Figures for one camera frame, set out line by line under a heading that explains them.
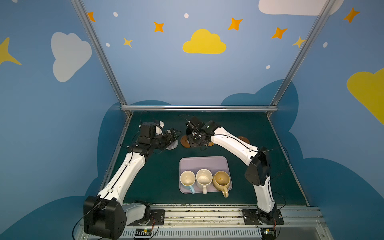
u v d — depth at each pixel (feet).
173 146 3.32
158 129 2.10
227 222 2.41
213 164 3.10
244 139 3.44
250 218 2.45
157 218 2.42
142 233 2.40
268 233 2.40
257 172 1.62
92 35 2.53
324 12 2.33
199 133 2.00
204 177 2.83
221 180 2.83
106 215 1.26
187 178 2.81
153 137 2.03
